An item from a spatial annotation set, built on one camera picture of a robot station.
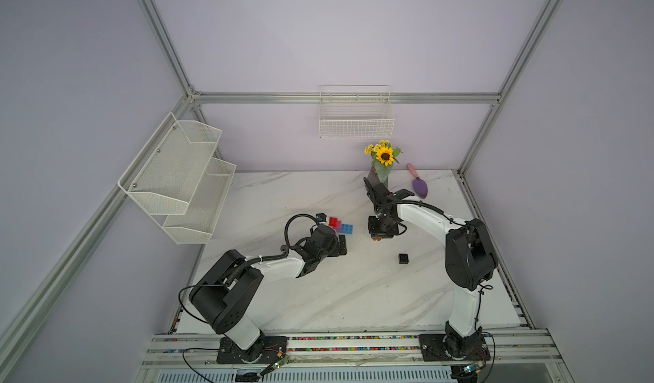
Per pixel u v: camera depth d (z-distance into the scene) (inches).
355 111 37.5
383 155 36.8
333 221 38.0
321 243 27.8
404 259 35.7
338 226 39.8
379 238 36.1
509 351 29.6
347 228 39.1
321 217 32.3
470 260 20.0
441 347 28.8
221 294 17.7
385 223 31.0
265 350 28.9
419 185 45.0
